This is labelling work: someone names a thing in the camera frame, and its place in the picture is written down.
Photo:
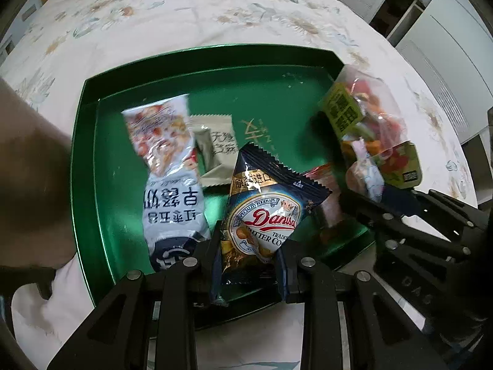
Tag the red clear snack packet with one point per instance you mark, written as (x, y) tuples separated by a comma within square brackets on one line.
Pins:
[(328, 215)]

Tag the dark brown box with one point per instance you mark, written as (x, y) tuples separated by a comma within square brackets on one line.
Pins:
[(36, 229)]

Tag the white wardrobe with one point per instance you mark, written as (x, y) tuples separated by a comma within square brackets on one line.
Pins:
[(450, 48)]

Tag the pink bunny snack packet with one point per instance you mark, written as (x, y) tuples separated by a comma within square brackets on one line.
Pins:
[(363, 175)]

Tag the colourful dried fruit bag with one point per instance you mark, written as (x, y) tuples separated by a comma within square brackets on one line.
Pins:
[(362, 107)]

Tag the floral bedspread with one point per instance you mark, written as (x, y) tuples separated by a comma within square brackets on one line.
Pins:
[(72, 40)]

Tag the navy Danisa cookie packet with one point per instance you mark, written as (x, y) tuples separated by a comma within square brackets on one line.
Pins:
[(267, 202)]

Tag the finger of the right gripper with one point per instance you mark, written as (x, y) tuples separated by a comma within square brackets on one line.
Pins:
[(453, 218), (385, 218)]

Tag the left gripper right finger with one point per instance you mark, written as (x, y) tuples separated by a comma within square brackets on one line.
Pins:
[(288, 263)]

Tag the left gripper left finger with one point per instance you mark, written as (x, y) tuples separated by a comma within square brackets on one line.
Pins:
[(209, 268)]

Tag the white blue long snack packet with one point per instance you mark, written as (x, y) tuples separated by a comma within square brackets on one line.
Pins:
[(173, 216)]

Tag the beige sugar-free snack packet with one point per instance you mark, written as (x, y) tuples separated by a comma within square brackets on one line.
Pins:
[(216, 142)]

